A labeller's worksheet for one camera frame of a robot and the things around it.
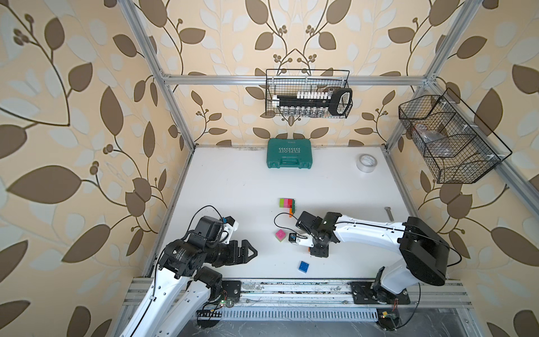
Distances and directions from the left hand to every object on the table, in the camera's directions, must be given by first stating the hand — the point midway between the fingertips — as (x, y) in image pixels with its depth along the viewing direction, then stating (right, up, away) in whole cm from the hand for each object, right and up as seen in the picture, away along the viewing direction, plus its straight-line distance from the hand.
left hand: (245, 253), depth 68 cm
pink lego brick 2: (+12, +1, +16) cm, 20 cm away
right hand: (+26, -3, +16) cm, 31 cm away
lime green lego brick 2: (+10, 0, +19) cm, 21 cm away
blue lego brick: (+20, -9, +10) cm, 25 cm away
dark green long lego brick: (+18, +11, +27) cm, 34 cm away
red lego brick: (+17, +12, +27) cm, 34 cm away
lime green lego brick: (+13, +12, +28) cm, 33 cm away
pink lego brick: (+14, +12, +27) cm, 33 cm away
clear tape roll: (+59, +31, +45) cm, 80 cm away
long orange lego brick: (+22, -2, +7) cm, 23 cm away
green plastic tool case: (+17, +36, +44) cm, 59 cm away
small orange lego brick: (+17, +8, +24) cm, 30 cm away
